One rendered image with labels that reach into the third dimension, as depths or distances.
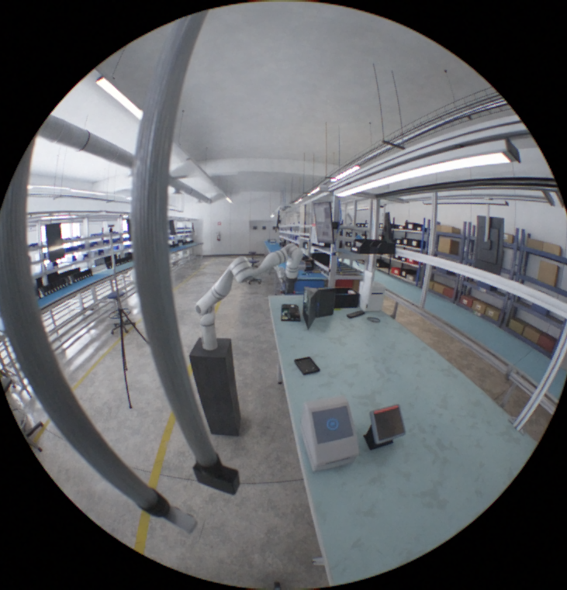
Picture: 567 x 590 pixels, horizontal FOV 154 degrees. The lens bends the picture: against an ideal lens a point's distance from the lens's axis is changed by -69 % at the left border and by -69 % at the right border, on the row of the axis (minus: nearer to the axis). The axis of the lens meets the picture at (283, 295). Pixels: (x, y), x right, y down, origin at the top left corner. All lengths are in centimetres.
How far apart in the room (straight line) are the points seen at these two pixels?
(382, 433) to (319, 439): 18
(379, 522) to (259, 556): 106
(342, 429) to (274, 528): 113
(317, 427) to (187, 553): 134
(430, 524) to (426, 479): 15
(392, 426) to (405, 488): 20
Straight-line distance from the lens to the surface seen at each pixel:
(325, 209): 254
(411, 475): 72
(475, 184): 118
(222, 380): 143
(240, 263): 96
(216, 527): 164
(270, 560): 159
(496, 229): 238
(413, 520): 68
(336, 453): 60
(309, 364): 99
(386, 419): 67
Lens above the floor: 159
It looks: 18 degrees down
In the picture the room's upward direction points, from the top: 2 degrees clockwise
